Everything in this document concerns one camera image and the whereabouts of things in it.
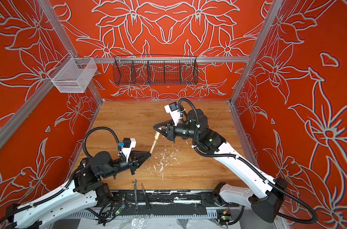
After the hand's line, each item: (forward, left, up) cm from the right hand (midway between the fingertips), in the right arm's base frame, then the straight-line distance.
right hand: (153, 128), depth 58 cm
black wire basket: (+55, +4, -7) cm, 56 cm away
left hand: (-7, +2, -10) cm, 12 cm away
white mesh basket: (+47, +57, -4) cm, 74 cm away
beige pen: (-2, -1, -4) cm, 5 cm away
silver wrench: (-24, +11, -36) cm, 45 cm away
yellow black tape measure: (-1, +46, -34) cm, 57 cm away
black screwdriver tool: (-21, +6, -36) cm, 42 cm away
